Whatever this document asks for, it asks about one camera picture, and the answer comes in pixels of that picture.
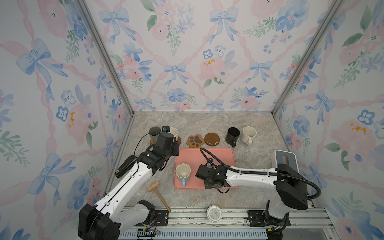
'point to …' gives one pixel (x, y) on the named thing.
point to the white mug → (248, 133)
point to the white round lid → (214, 213)
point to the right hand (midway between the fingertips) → (209, 182)
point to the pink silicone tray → (187, 161)
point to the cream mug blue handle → (183, 171)
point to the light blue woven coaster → (241, 143)
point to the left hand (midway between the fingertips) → (176, 143)
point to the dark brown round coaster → (212, 139)
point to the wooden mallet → (153, 186)
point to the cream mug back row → (174, 131)
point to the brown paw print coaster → (195, 141)
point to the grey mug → (154, 132)
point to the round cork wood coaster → (179, 140)
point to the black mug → (232, 136)
